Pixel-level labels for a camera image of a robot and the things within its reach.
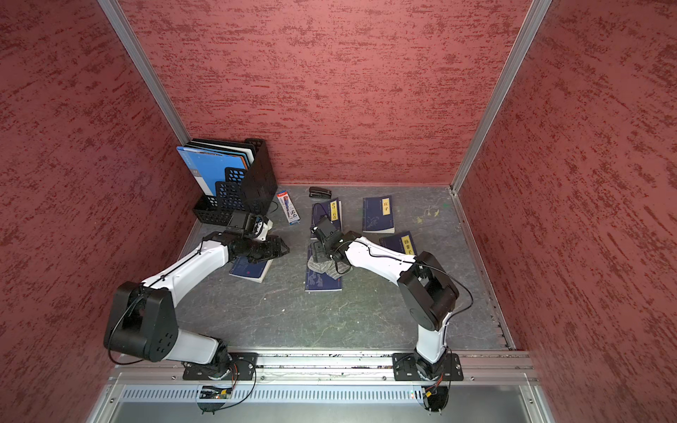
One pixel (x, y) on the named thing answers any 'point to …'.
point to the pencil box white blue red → (291, 212)
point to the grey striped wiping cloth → (332, 268)
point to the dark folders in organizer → (237, 148)
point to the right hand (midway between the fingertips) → (324, 254)
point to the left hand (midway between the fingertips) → (279, 256)
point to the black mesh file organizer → (237, 175)
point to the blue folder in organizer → (211, 166)
